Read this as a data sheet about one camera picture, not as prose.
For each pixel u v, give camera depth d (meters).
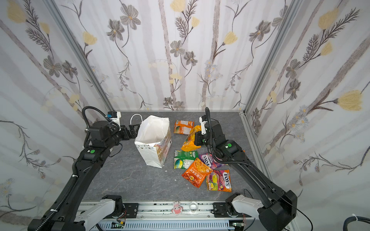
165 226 0.70
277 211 0.37
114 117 0.64
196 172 0.86
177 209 0.72
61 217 0.38
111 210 0.63
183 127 1.07
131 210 0.73
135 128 0.67
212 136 0.54
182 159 0.90
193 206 0.76
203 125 0.62
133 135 0.66
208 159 0.91
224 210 0.73
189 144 0.75
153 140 0.96
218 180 0.82
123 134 0.65
